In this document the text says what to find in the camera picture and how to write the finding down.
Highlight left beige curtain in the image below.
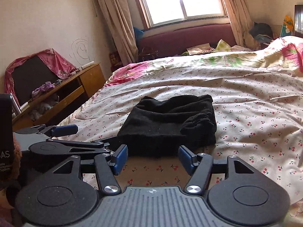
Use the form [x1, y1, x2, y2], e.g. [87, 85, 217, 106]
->
[98, 0, 138, 65]

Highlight beige curtain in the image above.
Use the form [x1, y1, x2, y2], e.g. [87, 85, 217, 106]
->
[98, 0, 138, 65]
[223, 0, 258, 50]

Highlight white roll on cabinet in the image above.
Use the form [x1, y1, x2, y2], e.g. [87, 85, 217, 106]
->
[81, 61, 94, 70]

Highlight window with wooden frame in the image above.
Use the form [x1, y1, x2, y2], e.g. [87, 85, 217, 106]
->
[135, 0, 227, 29]

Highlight black television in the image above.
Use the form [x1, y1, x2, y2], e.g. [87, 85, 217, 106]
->
[12, 56, 59, 106]

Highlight maroon padded headboard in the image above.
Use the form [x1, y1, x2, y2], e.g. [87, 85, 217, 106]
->
[138, 24, 237, 58]

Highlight dark clothes pile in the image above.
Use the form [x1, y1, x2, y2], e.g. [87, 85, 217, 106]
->
[249, 23, 273, 44]

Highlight cherry print bed quilt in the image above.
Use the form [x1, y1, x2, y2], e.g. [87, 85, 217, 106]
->
[62, 36, 302, 226]

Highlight magazine on bed head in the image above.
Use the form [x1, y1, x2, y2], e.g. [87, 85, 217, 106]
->
[186, 43, 215, 55]

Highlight pink floral tv cover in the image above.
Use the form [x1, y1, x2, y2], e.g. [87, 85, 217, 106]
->
[4, 48, 77, 103]

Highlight colourful cartoon bag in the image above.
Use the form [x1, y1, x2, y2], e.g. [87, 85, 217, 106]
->
[280, 15, 294, 37]

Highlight yellow checked cloth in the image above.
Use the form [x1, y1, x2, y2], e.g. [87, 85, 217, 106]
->
[215, 39, 231, 52]

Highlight dark handbag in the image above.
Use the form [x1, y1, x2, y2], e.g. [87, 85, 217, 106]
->
[138, 47, 158, 62]

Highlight black pants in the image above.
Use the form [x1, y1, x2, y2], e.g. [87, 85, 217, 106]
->
[94, 94, 217, 158]

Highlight purple cloth on cabinet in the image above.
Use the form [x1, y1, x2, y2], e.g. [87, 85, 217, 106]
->
[31, 82, 55, 99]

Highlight wooden tv cabinet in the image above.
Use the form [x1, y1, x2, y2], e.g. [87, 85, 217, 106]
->
[12, 64, 105, 131]

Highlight right beige curtain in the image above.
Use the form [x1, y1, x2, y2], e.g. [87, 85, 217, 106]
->
[223, 0, 258, 50]

